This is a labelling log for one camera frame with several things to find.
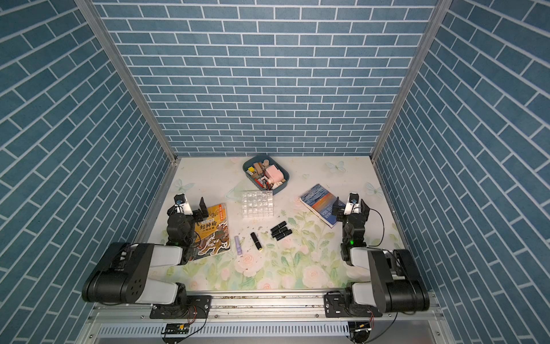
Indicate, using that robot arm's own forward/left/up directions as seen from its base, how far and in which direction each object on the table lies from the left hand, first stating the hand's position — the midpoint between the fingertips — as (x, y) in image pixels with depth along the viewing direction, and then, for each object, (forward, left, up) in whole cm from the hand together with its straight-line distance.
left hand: (197, 199), depth 89 cm
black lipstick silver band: (-6, -36, -10) cm, 38 cm away
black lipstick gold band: (-13, -25, -11) cm, 30 cm away
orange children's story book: (-10, -6, -11) cm, 16 cm away
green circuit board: (-43, -1, -15) cm, 45 cm away
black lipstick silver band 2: (-9, -35, -10) cm, 37 cm away
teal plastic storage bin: (+26, -21, -8) cm, 35 cm away
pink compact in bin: (+19, -32, -5) cm, 37 cm away
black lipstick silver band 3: (-11, -36, -9) cm, 39 cm away
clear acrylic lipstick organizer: (+4, -24, -9) cm, 26 cm away
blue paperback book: (+5, -54, -9) cm, 55 cm away
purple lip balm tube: (-15, -18, -11) cm, 26 cm away
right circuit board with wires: (-44, -62, -12) cm, 77 cm away
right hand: (-1, -65, +1) cm, 65 cm away
